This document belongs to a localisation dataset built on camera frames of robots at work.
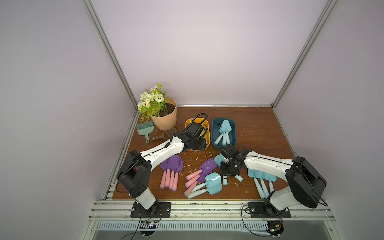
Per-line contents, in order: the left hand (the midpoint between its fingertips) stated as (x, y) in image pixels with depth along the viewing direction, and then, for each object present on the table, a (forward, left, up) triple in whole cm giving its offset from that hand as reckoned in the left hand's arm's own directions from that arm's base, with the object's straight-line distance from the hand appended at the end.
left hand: (206, 144), depth 86 cm
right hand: (-11, -8, -9) cm, 16 cm away
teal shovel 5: (-5, -8, -9) cm, 13 cm away
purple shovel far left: (-16, +24, -9) cm, 30 cm away
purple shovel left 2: (-20, +17, -8) cm, 27 cm away
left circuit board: (-38, +29, -13) cm, 50 cm away
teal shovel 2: (+8, -15, -9) cm, 19 cm away
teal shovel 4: (-22, -5, -11) cm, 25 cm away
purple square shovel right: (-9, 0, -10) cm, 14 cm away
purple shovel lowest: (-16, +2, -11) cm, 20 cm away
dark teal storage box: (+20, -8, -6) cm, 23 cm away
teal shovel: (+19, -15, -8) cm, 25 cm away
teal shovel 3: (-17, -3, -9) cm, 20 cm away
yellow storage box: (+5, -1, +2) cm, 6 cm away
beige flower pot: (+15, +25, +4) cm, 29 cm away
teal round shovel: (+9, -10, -8) cm, 16 cm away
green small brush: (+19, +44, -11) cm, 49 cm away
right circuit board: (-38, -33, -12) cm, 52 cm away
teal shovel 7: (-14, -28, -9) cm, 33 cm away
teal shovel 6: (-17, -11, -9) cm, 22 cm away
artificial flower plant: (+17, +31, +18) cm, 40 cm away
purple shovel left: (-7, +20, -11) cm, 24 cm away
